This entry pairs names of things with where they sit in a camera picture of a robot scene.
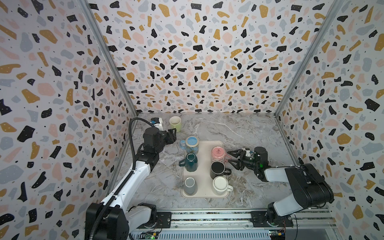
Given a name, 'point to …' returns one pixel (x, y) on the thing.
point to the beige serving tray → (204, 182)
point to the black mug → (217, 168)
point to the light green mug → (175, 123)
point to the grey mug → (189, 187)
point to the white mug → (220, 185)
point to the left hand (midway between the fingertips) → (171, 127)
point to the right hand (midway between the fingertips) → (226, 153)
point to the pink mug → (218, 154)
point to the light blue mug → (191, 144)
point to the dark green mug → (190, 162)
